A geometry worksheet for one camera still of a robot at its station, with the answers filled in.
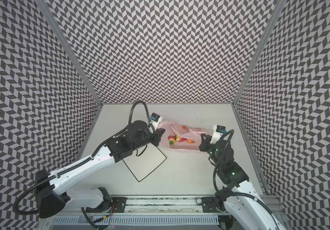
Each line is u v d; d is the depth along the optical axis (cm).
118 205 72
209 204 73
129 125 53
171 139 93
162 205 74
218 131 63
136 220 69
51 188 39
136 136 52
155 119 60
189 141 93
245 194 46
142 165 84
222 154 50
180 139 94
